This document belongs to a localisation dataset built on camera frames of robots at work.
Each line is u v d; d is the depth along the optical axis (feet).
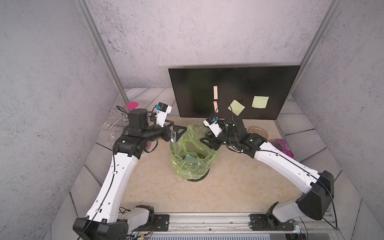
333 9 2.30
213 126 2.09
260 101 2.66
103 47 2.74
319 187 1.33
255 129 3.62
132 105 2.93
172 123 2.28
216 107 2.86
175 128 1.89
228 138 1.88
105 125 2.59
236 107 2.79
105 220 1.20
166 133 1.89
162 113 1.90
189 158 2.91
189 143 2.70
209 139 2.12
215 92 2.60
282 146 3.14
